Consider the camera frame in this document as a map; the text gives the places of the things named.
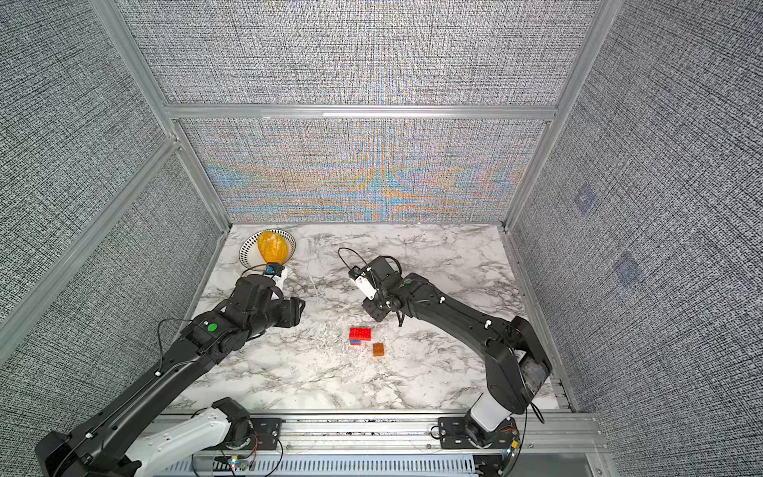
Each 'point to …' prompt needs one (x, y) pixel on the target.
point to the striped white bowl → (249, 250)
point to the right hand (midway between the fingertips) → (374, 293)
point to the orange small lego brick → (378, 349)
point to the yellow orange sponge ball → (272, 246)
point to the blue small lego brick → (355, 341)
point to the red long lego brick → (361, 334)
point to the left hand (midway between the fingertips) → (301, 300)
